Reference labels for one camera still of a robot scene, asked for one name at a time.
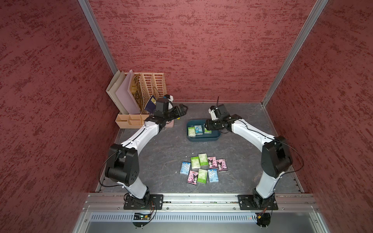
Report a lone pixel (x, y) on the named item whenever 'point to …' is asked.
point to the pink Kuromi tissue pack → (212, 162)
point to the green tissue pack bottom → (202, 176)
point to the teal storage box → (214, 136)
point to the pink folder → (126, 100)
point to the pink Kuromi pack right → (222, 164)
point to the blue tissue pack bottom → (213, 175)
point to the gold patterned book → (137, 91)
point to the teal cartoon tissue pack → (198, 130)
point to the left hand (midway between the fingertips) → (183, 112)
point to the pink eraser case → (170, 124)
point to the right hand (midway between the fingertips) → (207, 127)
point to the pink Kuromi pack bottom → (192, 177)
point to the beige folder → (112, 89)
